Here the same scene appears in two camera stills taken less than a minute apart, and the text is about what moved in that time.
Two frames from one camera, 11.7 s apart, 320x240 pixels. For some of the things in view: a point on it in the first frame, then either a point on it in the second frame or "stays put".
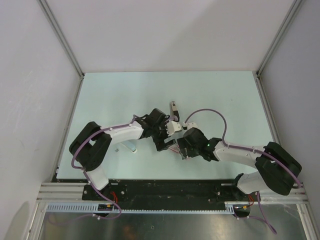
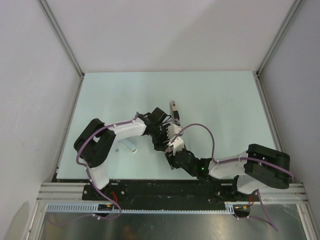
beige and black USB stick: x=174 y=111 stays put
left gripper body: x=159 y=134 stays put
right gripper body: x=192 y=151 to x=170 y=158
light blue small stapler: x=130 y=145 stays put
